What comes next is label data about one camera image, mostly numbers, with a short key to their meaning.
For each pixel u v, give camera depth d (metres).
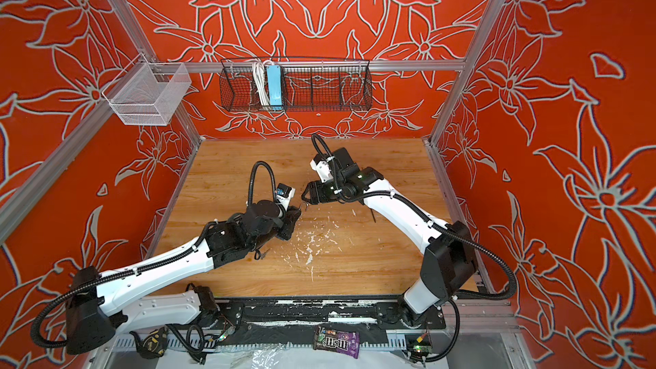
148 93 0.92
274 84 0.89
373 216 0.95
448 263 0.42
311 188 0.70
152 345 0.67
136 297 0.44
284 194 0.63
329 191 0.69
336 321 0.73
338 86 0.99
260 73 0.88
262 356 0.67
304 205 0.73
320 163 0.72
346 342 0.67
